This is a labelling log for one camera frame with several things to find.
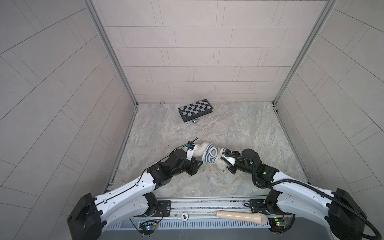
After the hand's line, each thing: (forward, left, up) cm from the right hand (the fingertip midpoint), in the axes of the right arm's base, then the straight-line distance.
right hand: (220, 158), depth 78 cm
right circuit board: (-29, -23, -11) cm, 38 cm away
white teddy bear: (+4, +10, +5) cm, 12 cm away
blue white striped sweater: (-1, +6, +6) cm, 9 cm away
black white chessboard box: (+41, +12, -5) cm, 43 cm away
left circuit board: (-26, +36, -7) cm, 45 cm away
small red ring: (+56, +38, -8) cm, 68 cm away
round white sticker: (-23, +20, -9) cm, 32 cm away
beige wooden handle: (-26, -14, -6) cm, 30 cm away
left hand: (-2, +9, +2) cm, 10 cm away
